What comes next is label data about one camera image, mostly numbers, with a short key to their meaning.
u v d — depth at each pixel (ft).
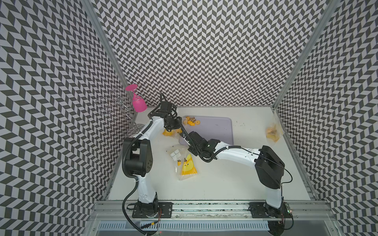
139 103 3.07
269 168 1.57
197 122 3.55
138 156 1.63
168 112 2.47
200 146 2.14
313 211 2.50
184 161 2.77
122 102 3.36
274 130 3.00
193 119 3.55
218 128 3.43
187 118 3.60
